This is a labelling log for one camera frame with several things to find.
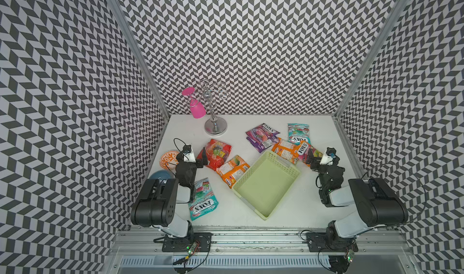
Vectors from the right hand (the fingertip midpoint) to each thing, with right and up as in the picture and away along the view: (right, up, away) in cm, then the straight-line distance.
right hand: (318, 151), depth 89 cm
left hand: (-62, +1, +1) cm, 62 cm away
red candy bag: (-52, -1, +5) cm, 52 cm away
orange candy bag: (-44, -10, +1) cm, 45 cm away
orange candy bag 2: (-12, -1, +9) cm, 15 cm away
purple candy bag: (-27, +6, +14) cm, 31 cm away
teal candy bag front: (-55, -21, -7) cm, 60 cm away
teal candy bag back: (-4, +10, +19) cm, 21 cm away
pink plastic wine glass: (-65, +24, +17) cm, 71 cm away
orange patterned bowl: (-78, -5, +7) cm, 78 cm away
